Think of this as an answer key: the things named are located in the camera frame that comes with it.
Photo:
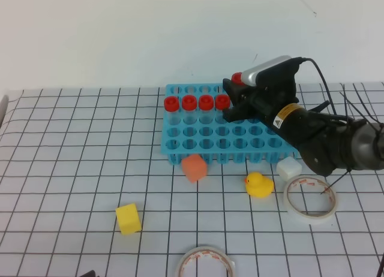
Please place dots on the white tape roll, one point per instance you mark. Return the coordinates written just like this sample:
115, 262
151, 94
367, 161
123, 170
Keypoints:
205, 261
316, 185

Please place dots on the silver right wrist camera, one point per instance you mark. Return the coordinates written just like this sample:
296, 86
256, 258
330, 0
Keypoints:
248, 77

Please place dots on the orange foam cube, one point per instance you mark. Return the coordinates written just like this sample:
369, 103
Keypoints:
194, 168

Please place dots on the red-capped clear test tube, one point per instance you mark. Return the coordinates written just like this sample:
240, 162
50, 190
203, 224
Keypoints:
236, 79

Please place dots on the blue test tube rack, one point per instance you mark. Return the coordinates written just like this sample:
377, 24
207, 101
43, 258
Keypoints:
214, 139

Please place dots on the white foam cube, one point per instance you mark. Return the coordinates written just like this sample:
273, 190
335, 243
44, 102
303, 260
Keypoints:
288, 168

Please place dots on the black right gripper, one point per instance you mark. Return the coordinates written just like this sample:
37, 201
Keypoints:
316, 135

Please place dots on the grey object at table edge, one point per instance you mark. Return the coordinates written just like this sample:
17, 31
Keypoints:
3, 108

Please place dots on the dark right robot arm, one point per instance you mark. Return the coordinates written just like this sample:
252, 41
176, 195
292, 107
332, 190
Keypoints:
362, 139

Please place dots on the front white tape roll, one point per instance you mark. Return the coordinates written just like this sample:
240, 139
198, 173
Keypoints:
205, 261

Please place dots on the yellow foam cube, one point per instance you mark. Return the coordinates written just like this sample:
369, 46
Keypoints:
128, 219

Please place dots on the yellow rubber duck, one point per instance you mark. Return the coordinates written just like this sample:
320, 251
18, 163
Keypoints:
258, 185

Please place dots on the right white tape roll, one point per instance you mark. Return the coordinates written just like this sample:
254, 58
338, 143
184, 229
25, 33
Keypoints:
316, 185

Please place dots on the red-capped rack tube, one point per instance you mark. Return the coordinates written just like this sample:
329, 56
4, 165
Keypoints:
222, 102
206, 105
171, 106
189, 105

